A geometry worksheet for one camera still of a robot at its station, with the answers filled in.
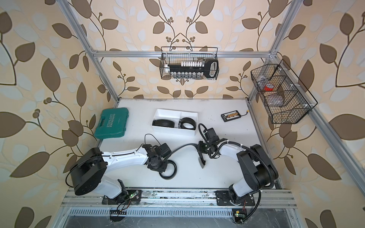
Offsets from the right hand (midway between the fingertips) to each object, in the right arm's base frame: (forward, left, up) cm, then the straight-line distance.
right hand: (198, 148), depth 92 cm
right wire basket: (+10, -45, +33) cm, 57 cm away
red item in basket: (+20, -40, +32) cm, 55 cm away
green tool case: (+19, +60, +6) cm, 63 cm away
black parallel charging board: (+26, -28, +1) cm, 38 cm away
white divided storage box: (+26, +16, +3) cm, 31 cm away
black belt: (-11, -1, +4) cm, 11 cm away
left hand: (-12, +23, +1) cm, 26 cm away
